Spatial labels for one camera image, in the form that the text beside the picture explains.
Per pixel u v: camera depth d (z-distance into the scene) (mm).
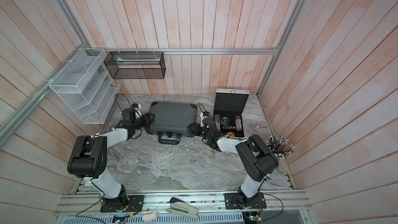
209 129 719
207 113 832
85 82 746
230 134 953
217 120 1045
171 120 964
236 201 718
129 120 750
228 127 1000
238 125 981
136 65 1044
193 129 831
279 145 760
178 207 710
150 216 696
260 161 479
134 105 873
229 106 981
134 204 730
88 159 475
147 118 872
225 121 1038
